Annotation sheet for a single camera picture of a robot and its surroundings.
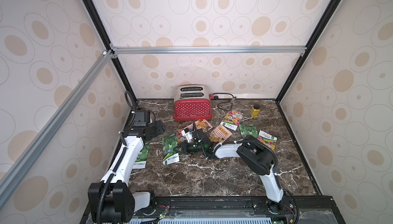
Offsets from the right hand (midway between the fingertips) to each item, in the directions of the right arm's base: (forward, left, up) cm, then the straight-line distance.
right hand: (178, 147), depth 85 cm
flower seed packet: (+8, -6, +6) cm, 12 cm away
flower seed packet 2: (+13, -55, -10) cm, 57 cm away
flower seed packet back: (+28, -33, -9) cm, 45 cm away
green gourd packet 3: (+20, -42, -9) cm, 47 cm away
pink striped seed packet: (+22, -11, -9) cm, 27 cm away
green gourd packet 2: (-1, +5, -1) cm, 5 cm away
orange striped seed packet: (+15, -24, -8) cm, 29 cm away
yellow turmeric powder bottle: (+30, -48, -1) cm, 57 cm away
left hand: (+7, +7, +10) cm, 14 cm away
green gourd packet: (-6, +22, -7) cm, 24 cm away
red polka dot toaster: (+26, -6, +10) cm, 28 cm away
